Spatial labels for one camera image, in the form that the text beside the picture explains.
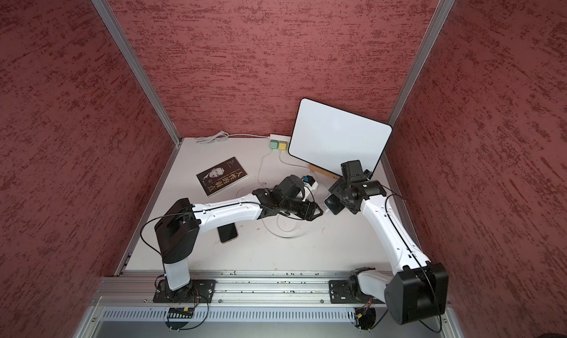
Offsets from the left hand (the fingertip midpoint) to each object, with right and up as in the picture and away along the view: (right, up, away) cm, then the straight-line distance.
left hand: (315, 213), depth 80 cm
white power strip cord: (-47, +33, +39) cm, 70 cm away
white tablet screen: (+5, +30, +6) cm, 31 cm away
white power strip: (-15, +32, +38) cm, 52 cm away
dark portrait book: (-43, +12, +24) cm, 50 cm away
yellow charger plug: (-13, +28, +35) cm, 47 cm away
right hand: (+9, +6, +2) cm, 11 cm away
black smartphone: (+7, +4, 0) cm, 8 cm away
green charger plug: (-18, +29, +38) cm, 51 cm away
